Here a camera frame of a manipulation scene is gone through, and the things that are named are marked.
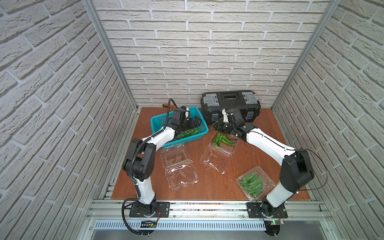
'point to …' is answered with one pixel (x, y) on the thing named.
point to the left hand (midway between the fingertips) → (198, 119)
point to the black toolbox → (213, 103)
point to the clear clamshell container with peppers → (180, 171)
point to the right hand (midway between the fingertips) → (213, 124)
